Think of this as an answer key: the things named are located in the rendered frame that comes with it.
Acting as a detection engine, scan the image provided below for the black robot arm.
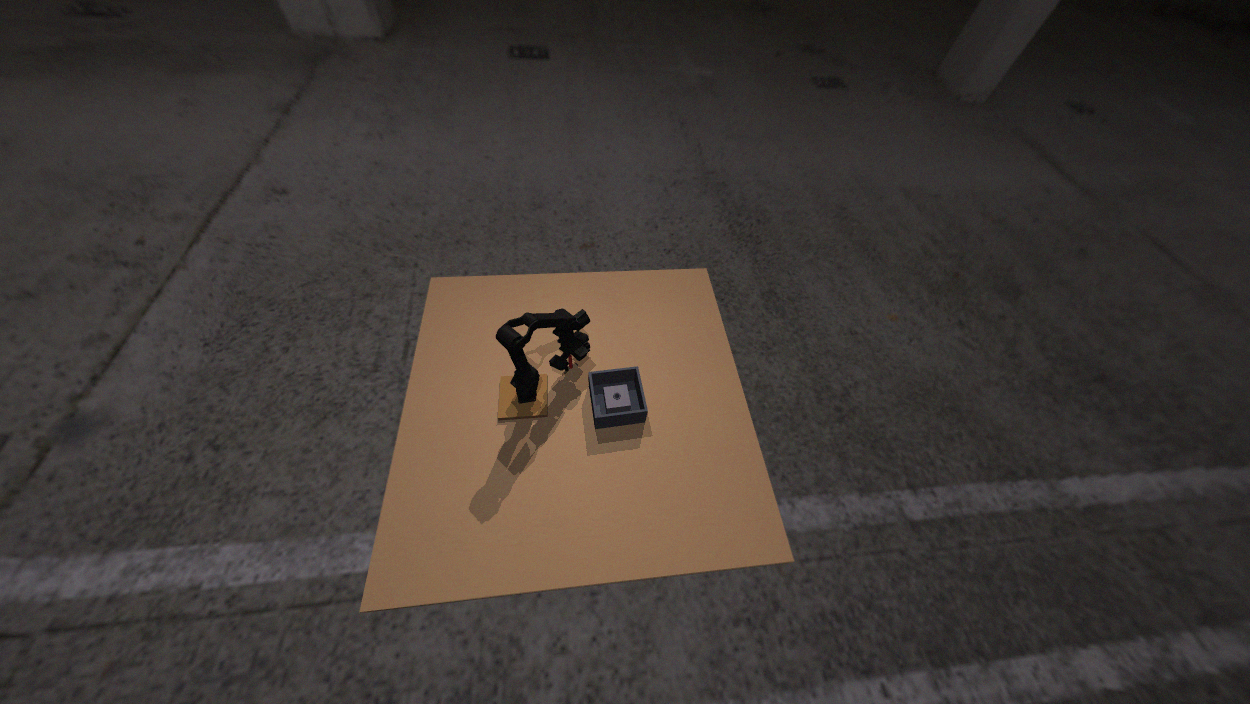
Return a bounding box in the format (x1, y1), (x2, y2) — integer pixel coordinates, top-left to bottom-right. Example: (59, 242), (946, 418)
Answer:
(496, 309), (590, 404)

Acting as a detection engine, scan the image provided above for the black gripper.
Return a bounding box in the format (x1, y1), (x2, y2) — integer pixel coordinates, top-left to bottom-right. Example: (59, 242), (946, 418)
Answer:
(549, 331), (589, 371)

